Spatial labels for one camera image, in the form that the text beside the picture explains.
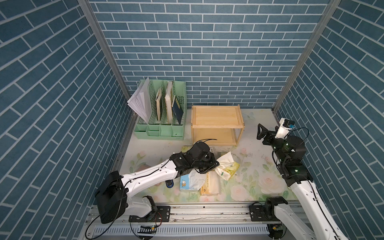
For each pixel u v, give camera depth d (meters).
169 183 0.83
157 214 0.73
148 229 0.72
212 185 0.80
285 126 0.59
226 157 0.76
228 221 0.74
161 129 1.01
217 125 0.85
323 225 0.41
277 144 0.62
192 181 0.79
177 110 1.08
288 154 0.53
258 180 0.86
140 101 0.91
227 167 0.73
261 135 0.65
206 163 0.65
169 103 0.93
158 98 0.99
